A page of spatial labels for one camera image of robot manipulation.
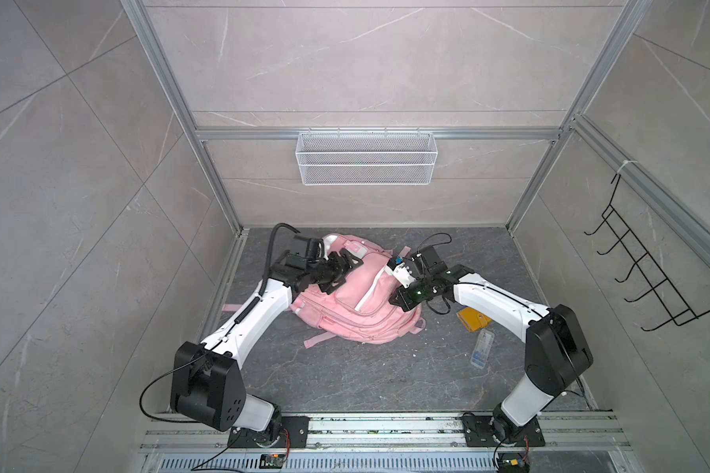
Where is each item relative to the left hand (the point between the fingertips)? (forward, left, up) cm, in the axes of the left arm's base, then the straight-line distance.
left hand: (355, 262), depth 80 cm
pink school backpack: (-9, -1, -10) cm, 13 cm away
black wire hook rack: (-11, -69, +9) cm, 70 cm away
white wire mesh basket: (+41, -5, +7) cm, 41 cm away
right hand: (-4, -11, -12) cm, 17 cm away
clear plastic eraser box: (-18, -38, -23) cm, 47 cm away
